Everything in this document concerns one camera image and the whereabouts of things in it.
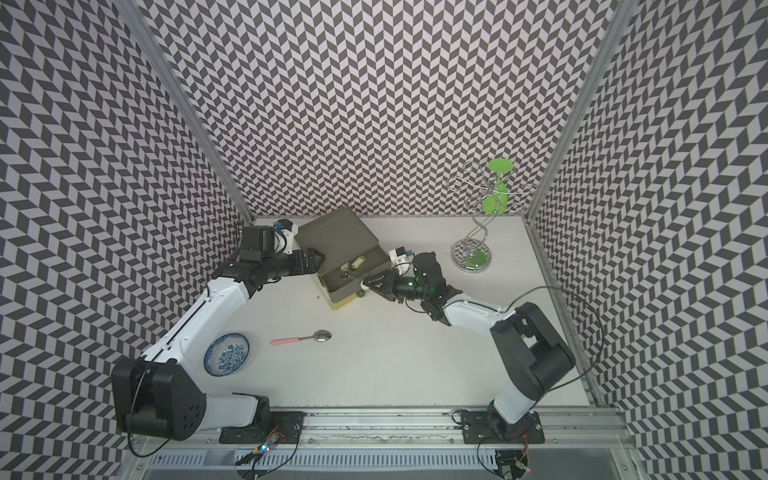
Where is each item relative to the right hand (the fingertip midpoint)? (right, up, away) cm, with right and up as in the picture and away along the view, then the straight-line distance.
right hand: (365, 289), depth 80 cm
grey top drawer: (-6, +2, +5) cm, 8 cm away
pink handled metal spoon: (-15, -16, +11) cm, 24 cm away
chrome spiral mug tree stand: (+33, +8, +25) cm, 42 cm away
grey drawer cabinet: (-5, +10, +5) cm, 12 cm away
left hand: (-16, +7, +4) cm, 18 cm away
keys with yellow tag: (-4, +6, +7) cm, 10 cm away
